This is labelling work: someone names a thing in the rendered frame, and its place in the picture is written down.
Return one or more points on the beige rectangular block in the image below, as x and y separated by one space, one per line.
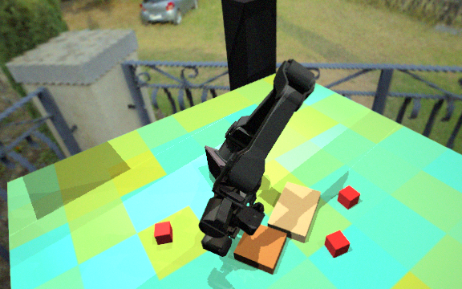
294 211

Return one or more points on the red cube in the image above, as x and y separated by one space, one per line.
163 232
348 197
337 244

